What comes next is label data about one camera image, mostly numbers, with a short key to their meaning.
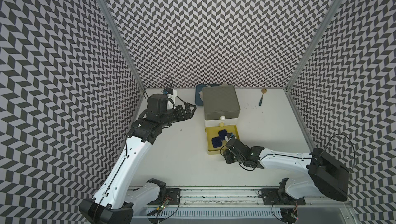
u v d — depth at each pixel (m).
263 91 1.15
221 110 0.81
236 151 0.64
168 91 0.61
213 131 0.95
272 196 0.74
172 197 0.72
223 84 1.19
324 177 0.42
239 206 0.72
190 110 0.61
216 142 0.90
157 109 0.49
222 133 0.93
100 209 0.35
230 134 0.77
